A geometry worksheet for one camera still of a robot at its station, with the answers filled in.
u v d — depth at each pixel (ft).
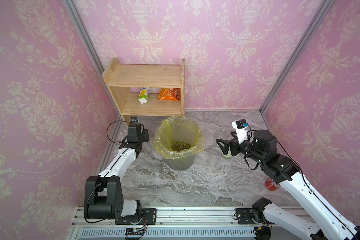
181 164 3.02
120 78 2.57
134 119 2.54
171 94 3.15
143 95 3.11
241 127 1.85
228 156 3.13
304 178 1.45
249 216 2.38
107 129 2.22
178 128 2.84
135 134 2.20
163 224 2.44
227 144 1.92
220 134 3.39
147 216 2.41
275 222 1.92
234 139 1.95
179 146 3.14
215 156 2.72
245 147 1.85
